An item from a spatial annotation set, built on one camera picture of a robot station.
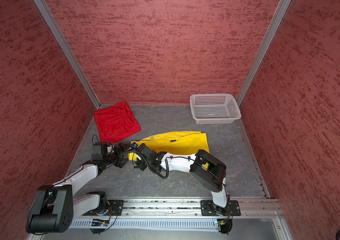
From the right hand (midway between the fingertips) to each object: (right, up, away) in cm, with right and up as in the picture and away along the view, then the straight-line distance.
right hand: (138, 162), depth 85 cm
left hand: (-5, +4, +3) cm, 7 cm away
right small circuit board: (+44, -26, -12) cm, 53 cm away
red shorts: (-22, +23, +22) cm, 38 cm away
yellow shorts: (+27, +9, +15) cm, 32 cm away
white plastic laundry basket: (+51, +33, +25) cm, 66 cm away
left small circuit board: (-16, -26, -12) cm, 33 cm away
